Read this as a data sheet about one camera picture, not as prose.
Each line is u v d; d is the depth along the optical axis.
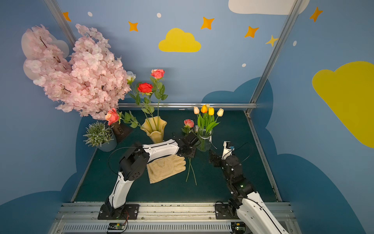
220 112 0.82
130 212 0.74
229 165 0.58
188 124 1.08
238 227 0.73
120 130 1.02
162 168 0.89
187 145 0.75
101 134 0.87
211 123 0.85
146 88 0.77
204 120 0.83
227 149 0.67
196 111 0.84
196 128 0.88
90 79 0.60
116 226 0.72
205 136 0.88
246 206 0.52
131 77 0.80
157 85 0.81
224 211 0.75
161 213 0.75
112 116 0.66
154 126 0.91
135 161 0.55
